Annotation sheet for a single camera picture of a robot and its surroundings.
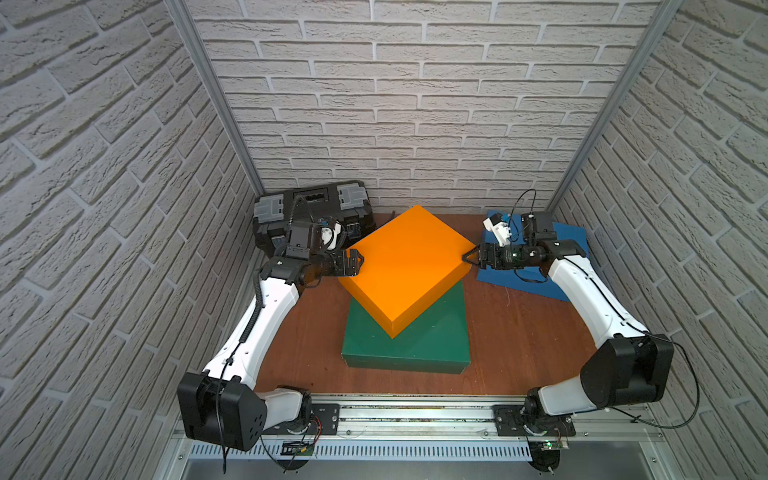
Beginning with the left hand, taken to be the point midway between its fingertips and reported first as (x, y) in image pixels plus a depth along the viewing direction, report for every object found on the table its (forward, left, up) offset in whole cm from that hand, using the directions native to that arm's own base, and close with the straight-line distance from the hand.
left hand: (352, 253), depth 79 cm
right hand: (0, -35, -1) cm, 35 cm away
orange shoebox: (-4, -16, +1) cm, 16 cm away
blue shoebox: (-11, -39, +5) cm, 40 cm away
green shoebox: (-20, -23, -12) cm, 32 cm away
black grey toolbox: (+26, +4, -7) cm, 27 cm away
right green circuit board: (-41, -50, -22) cm, 69 cm away
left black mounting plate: (-36, +6, -24) cm, 43 cm away
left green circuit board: (-41, +10, -24) cm, 49 cm away
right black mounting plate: (-37, -40, -21) cm, 59 cm away
